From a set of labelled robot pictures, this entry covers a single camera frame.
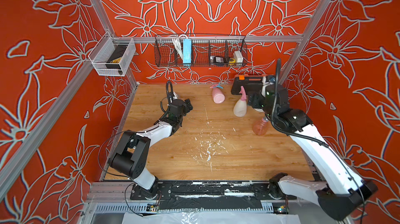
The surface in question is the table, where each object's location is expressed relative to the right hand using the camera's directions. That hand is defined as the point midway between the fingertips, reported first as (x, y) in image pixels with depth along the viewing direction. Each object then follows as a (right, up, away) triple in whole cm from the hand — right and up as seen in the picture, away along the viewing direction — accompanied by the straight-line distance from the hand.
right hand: (251, 92), depth 71 cm
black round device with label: (-12, +22, +24) cm, 34 cm away
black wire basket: (-24, +28, +26) cm, 45 cm away
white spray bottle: (+1, -9, +23) cm, 25 cm away
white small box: (-1, +23, +21) cm, 31 cm away
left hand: (-34, -4, +20) cm, 39 cm away
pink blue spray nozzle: (-11, +7, +46) cm, 48 cm away
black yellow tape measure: (-4, +20, +23) cm, 31 cm away
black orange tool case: (+9, +7, +27) cm, 29 cm away
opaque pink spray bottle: (-11, -2, +32) cm, 34 cm away
